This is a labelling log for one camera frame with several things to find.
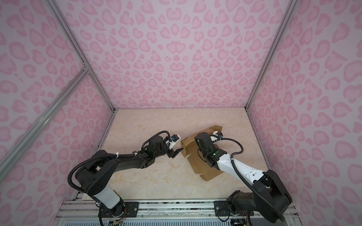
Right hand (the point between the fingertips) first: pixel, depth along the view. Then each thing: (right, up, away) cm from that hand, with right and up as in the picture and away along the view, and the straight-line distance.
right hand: (196, 135), depth 85 cm
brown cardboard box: (-4, -9, 0) cm, 10 cm away
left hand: (-10, -5, +2) cm, 11 cm away
